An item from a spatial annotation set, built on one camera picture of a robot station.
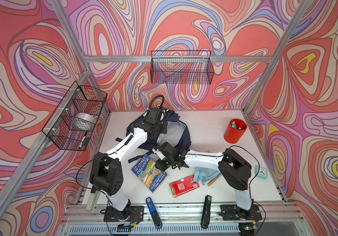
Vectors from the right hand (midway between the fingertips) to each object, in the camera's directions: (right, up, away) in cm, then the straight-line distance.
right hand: (158, 168), depth 86 cm
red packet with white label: (+15, -8, -4) cm, 18 cm away
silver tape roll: (-36, +28, -16) cm, 48 cm away
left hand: (+5, +26, +1) cm, 26 cm away
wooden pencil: (+32, -6, -2) cm, 32 cm away
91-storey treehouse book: (-7, -1, -2) cm, 7 cm away
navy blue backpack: (+11, +20, +15) cm, 27 cm away
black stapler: (+25, -17, -15) cm, 34 cm away
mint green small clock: (+61, -2, -2) cm, 61 cm away
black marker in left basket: (-37, +19, -15) cm, 44 cm away
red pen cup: (+48, +23, +4) cm, 53 cm away
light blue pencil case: (+26, -2, -5) cm, 27 cm away
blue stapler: (0, -19, -15) cm, 24 cm away
